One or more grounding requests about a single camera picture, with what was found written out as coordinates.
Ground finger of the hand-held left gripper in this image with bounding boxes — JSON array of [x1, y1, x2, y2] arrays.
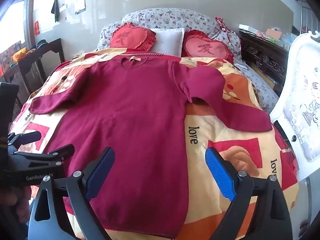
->
[[7, 131, 42, 151], [41, 144, 75, 166]]

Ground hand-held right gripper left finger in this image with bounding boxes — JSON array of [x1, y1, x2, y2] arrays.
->
[[28, 147, 116, 240]]

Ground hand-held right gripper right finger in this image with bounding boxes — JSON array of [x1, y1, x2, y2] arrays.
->
[[205, 147, 293, 240]]

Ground dark red sweater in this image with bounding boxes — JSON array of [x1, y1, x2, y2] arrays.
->
[[29, 56, 273, 238]]

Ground person's left hand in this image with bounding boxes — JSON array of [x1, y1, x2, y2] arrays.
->
[[0, 186, 33, 224]]

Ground orange red printed blanket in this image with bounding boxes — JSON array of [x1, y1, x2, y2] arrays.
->
[[9, 50, 300, 240]]

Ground yellow crate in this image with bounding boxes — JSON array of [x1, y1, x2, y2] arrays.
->
[[11, 47, 27, 62]]

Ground dark wooden desk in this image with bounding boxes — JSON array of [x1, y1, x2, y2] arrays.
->
[[0, 38, 65, 115]]

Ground floral bed sheet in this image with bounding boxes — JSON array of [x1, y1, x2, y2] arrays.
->
[[235, 60, 279, 113]]

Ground window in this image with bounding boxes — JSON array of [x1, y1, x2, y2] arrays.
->
[[0, 0, 31, 54]]

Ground white plastic chair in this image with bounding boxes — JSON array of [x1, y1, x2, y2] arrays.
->
[[269, 30, 320, 183]]

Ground carved dark wooden cabinet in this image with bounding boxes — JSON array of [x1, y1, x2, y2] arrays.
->
[[239, 27, 290, 90]]

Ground red heart-shaped pillow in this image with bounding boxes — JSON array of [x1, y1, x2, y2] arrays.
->
[[109, 22, 158, 53], [182, 29, 235, 63]]

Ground dark hanging cloth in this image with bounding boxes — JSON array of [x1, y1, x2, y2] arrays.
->
[[51, 0, 61, 22]]

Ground white pillow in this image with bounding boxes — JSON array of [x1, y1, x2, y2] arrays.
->
[[149, 27, 185, 57]]

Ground orange box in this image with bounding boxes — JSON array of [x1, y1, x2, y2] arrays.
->
[[265, 29, 282, 39]]

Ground red patterned cloth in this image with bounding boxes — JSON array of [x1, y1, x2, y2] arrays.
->
[[215, 17, 236, 35]]

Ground metal railing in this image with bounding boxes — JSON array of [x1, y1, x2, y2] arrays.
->
[[294, 0, 320, 37]]

